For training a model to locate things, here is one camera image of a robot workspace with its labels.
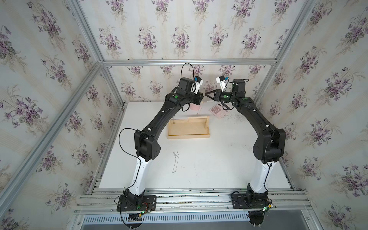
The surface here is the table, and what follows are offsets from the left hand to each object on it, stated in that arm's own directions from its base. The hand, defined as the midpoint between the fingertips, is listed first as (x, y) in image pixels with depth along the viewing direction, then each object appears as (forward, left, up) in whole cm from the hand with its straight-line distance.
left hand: (204, 96), depth 84 cm
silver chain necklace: (-28, +17, -30) cm, 44 cm away
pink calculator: (+13, -17, -27) cm, 34 cm away
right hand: (+1, -2, +1) cm, 3 cm away
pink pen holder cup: (+19, +3, -29) cm, 35 cm away
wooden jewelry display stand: (-2, +5, -29) cm, 29 cm away
